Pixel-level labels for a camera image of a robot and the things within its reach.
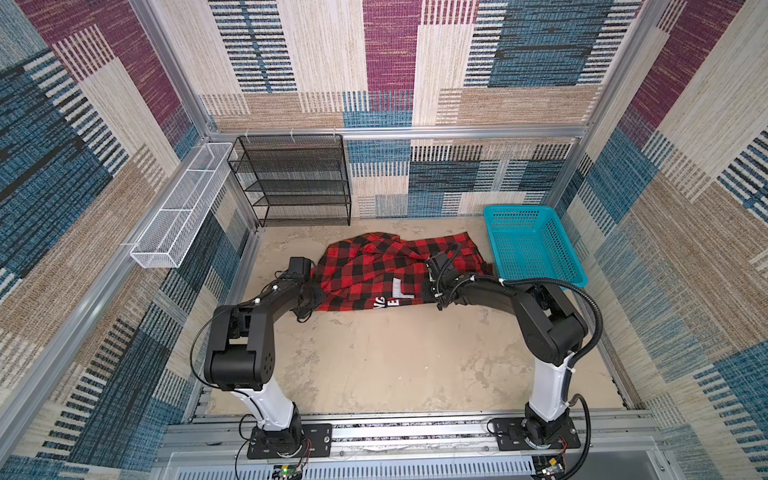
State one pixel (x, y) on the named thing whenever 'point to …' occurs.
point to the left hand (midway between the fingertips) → (318, 296)
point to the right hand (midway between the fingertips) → (427, 291)
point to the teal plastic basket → (530, 241)
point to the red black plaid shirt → (381, 270)
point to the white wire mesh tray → (168, 239)
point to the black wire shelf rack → (294, 181)
